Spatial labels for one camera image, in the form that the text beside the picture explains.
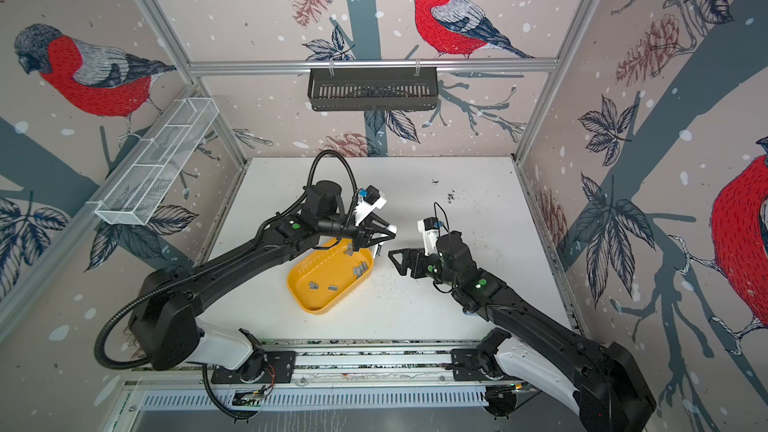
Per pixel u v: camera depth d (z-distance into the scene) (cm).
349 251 94
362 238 64
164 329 40
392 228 70
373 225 68
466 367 73
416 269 68
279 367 73
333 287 88
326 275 90
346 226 62
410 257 68
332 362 75
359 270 90
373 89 106
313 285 88
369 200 64
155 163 78
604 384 40
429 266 68
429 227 71
